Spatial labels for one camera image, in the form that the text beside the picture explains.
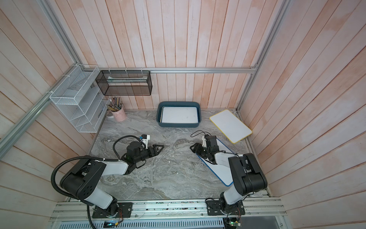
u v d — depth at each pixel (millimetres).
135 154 719
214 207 733
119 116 1105
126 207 748
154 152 797
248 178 452
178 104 1176
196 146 855
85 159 498
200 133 928
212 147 745
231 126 1112
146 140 835
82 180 456
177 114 1142
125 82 1040
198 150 836
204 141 880
